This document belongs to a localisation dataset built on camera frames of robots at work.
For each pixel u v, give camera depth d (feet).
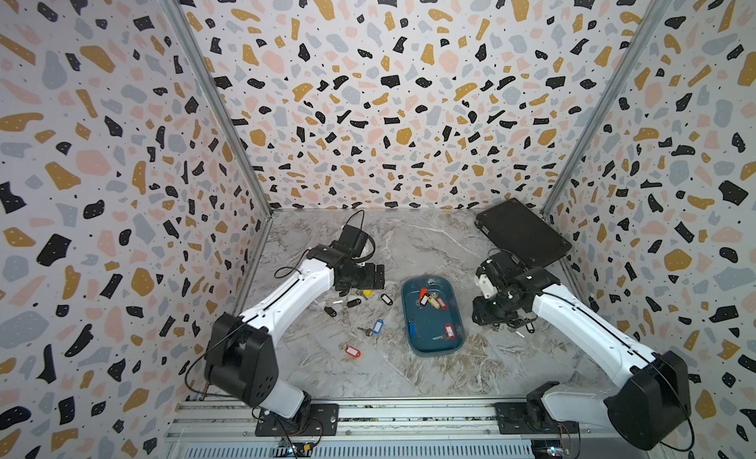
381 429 2.40
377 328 2.95
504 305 2.17
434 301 3.11
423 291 3.19
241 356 1.39
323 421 2.40
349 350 2.81
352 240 2.19
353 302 3.12
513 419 2.40
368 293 3.20
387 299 3.16
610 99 2.91
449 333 2.91
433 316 3.08
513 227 3.71
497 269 2.12
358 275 2.43
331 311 3.06
